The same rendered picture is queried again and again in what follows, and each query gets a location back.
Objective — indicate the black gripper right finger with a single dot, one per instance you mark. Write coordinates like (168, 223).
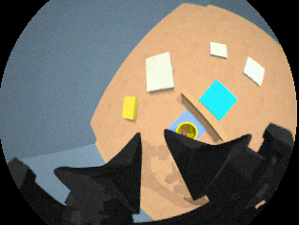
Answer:
(200, 163)

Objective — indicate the yellow translucent cup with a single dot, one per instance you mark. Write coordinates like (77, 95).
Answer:
(186, 128)

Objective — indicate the pale grey flat bar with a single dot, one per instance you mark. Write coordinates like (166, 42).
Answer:
(159, 73)

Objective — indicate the yellow rectangular block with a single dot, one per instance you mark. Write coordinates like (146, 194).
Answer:
(130, 107)

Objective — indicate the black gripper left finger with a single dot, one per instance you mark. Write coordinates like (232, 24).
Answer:
(120, 177)

